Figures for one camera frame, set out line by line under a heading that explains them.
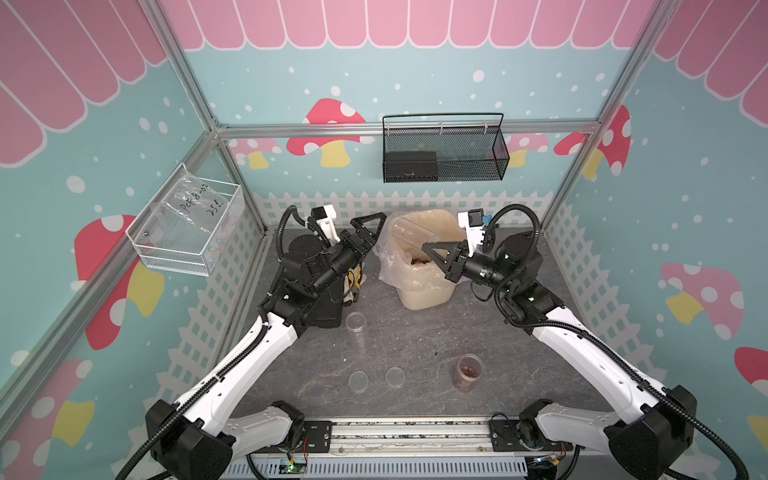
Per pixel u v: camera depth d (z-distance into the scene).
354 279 1.02
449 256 0.60
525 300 0.53
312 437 0.74
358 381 0.83
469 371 0.82
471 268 0.59
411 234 0.71
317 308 0.52
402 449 0.74
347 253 0.58
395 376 0.84
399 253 0.80
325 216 0.61
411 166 0.93
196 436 0.37
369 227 0.59
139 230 0.62
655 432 0.37
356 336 0.90
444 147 0.94
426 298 0.95
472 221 0.57
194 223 0.71
